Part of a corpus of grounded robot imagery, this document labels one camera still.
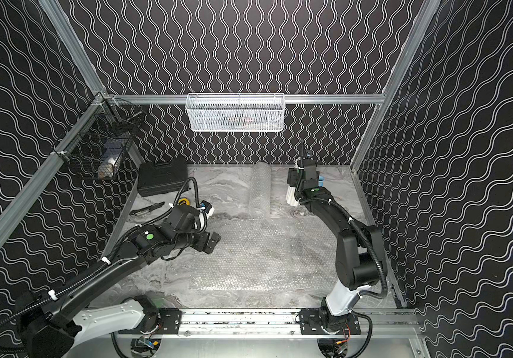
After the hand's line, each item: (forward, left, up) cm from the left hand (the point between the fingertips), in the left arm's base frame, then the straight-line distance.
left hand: (209, 229), depth 76 cm
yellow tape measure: (+22, +19, -17) cm, 34 cm away
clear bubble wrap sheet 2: (+1, -36, -19) cm, 40 cm away
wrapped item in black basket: (+38, +54, -2) cm, 66 cm away
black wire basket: (+32, +53, +7) cm, 62 cm away
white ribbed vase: (+23, -30, -10) cm, 39 cm away
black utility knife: (+18, +36, -19) cm, 45 cm away
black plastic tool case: (+33, +36, -14) cm, 51 cm away
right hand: (+29, -33, +2) cm, 44 cm away
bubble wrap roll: (+27, -16, -10) cm, 33 cm away
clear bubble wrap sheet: (0, -19, -19) cm, 26 cm away
